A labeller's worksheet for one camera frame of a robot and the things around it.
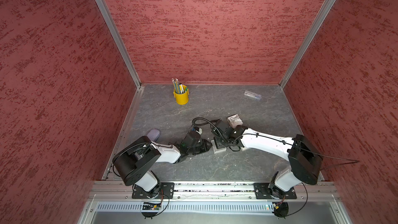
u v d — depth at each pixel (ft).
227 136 2.11
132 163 1.49
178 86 3.38
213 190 2.49
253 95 3.74
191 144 2.29
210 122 2.16
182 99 3.52
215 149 2.80
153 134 2.94
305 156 1.53
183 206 2.33
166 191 2.42
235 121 3.17
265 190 2.43
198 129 2.78
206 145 2.73
